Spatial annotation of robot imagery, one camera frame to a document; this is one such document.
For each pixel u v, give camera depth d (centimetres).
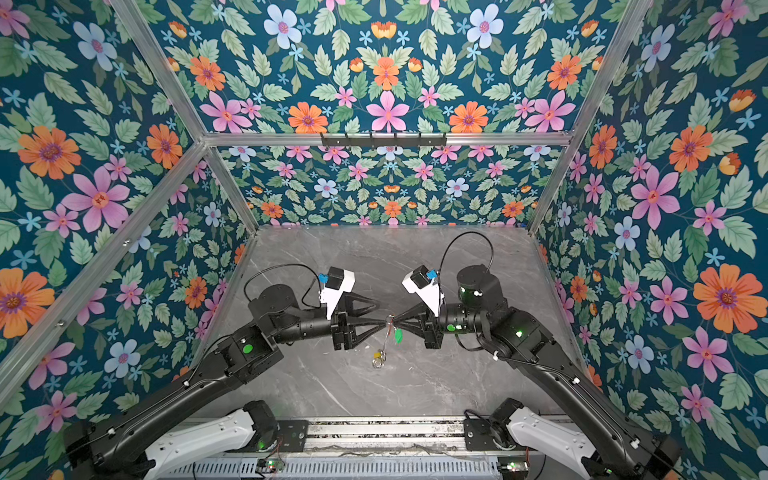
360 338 55
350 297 58
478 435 73
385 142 93
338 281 51
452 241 49
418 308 58
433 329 51
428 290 52
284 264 44
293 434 74
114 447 39
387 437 75
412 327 58
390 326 59
